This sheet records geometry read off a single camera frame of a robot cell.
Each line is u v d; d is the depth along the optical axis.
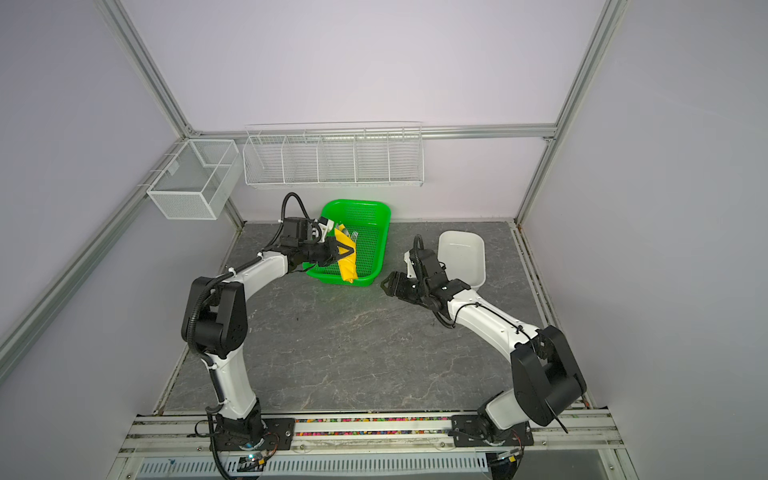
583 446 0.72
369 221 1.19
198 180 0.99
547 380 0.43
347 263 0.91
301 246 0.81
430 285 0.65
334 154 0.99
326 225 0.91
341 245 0.91
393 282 0.75
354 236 0.96
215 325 0.52
